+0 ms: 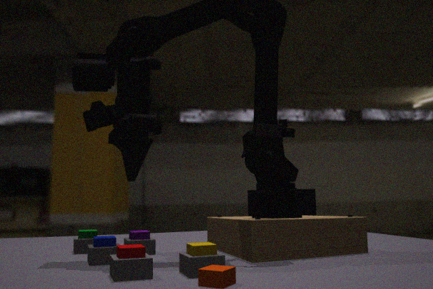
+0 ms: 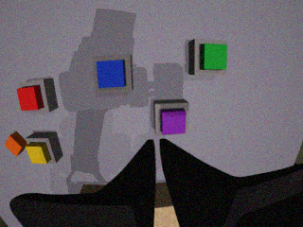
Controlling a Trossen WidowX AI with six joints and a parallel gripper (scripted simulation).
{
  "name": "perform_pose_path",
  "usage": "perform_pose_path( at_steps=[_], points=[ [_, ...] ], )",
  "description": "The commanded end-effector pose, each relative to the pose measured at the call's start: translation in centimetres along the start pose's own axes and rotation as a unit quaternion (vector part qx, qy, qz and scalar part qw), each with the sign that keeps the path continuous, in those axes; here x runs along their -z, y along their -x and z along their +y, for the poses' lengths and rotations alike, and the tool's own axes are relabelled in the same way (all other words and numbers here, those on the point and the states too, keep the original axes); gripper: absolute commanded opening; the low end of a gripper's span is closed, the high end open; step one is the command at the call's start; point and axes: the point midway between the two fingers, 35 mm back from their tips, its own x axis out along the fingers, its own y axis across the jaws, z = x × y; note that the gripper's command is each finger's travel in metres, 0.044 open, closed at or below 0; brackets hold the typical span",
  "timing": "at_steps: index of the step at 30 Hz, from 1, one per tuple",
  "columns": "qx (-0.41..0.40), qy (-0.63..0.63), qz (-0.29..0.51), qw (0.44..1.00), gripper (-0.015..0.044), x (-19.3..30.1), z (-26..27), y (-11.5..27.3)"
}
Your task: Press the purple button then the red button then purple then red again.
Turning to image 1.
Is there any purple button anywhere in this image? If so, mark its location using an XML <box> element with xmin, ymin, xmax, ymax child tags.
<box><xmin>124</xmin><ymin>230</ymin><xmax>156</xmax><ymax>255</ymax></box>

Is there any red button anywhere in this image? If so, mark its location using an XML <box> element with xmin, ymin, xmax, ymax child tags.
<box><xmin>110</xmin><ymin>244</ymin><xmax>153</xmax><ymax>282</ymax></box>

